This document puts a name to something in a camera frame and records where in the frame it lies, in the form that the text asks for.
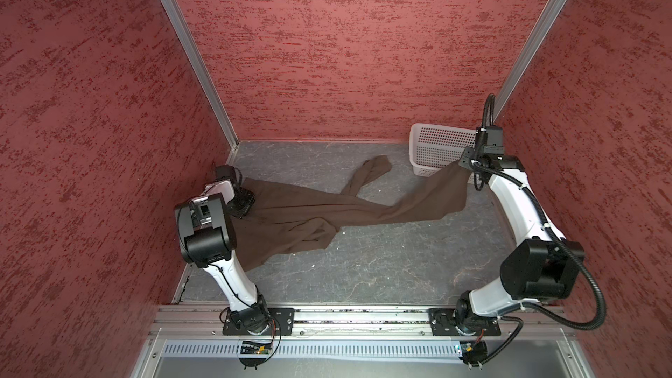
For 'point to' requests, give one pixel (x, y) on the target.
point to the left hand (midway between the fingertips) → (254, 208)
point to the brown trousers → (271, 212)
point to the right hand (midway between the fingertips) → (469, 161)
